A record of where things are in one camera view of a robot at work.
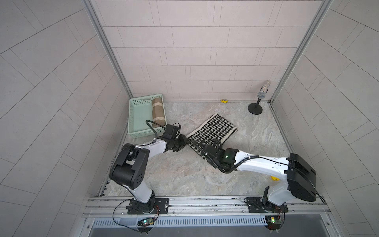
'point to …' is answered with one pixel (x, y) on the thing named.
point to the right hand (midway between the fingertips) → (213, 155)
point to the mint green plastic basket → (159, 130)
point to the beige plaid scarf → (158, 112)
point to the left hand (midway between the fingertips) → (189, 141)
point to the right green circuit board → (273, 222)
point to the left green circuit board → (145, 222)
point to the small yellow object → (224, 101)
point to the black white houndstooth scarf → (216, 127)
